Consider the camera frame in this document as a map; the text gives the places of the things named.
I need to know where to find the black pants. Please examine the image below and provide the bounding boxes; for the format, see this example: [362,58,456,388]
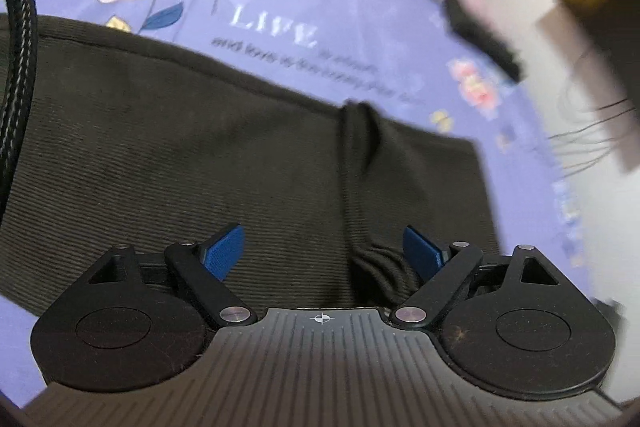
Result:
[1,16,500,314]

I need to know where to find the purple floral bed sheet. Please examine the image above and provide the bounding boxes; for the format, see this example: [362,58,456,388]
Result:
[1,0,580,425]

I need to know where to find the hanging wall cables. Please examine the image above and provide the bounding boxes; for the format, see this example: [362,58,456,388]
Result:
[546,51,640,180]

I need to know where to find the folded black garment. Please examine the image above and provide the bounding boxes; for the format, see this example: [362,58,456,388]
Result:
[442,0,522,83]

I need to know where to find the black braided cable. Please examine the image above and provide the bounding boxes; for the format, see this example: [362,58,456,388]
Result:
[0,0,40,223]

